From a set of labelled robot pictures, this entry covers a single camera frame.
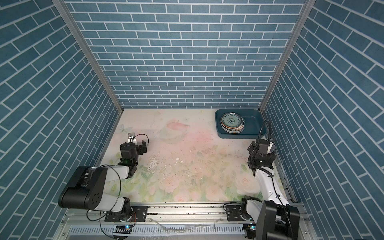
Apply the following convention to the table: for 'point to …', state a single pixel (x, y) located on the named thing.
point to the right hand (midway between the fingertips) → (262, 146)
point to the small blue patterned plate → (231, 120)
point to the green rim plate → (233, 130)
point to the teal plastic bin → (253, 118)
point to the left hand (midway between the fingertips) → (135, 141)
